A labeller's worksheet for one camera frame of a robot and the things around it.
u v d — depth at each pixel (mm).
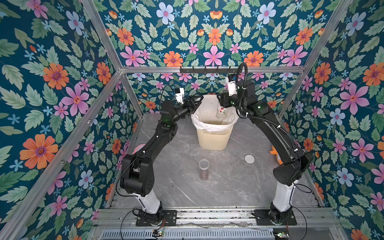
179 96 716
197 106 674
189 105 676
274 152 521
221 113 766
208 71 932
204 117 1023
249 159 933
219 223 722
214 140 958
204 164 751
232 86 647
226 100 663
